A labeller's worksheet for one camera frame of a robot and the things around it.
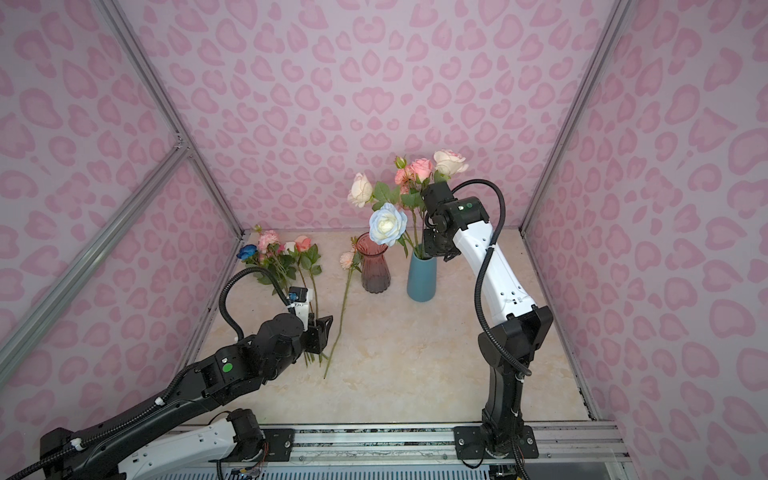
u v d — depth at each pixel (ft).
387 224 1.99
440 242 2.19
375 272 3.06
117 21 2.27
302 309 2.03
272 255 3.42
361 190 2.36
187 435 1.85
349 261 3.50
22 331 1.70
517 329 1.50
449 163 2.14
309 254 3.63
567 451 2.37
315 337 2.03
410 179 2.52
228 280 3.60
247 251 3.47
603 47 2.42
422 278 3.10
